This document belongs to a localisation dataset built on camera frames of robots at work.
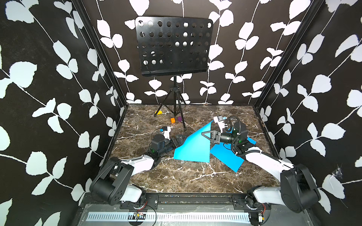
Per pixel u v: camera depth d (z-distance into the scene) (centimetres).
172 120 107
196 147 78
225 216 70
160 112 113
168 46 70
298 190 41
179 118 107
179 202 75
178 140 76
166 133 80
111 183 43
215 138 70
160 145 67
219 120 71
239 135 62
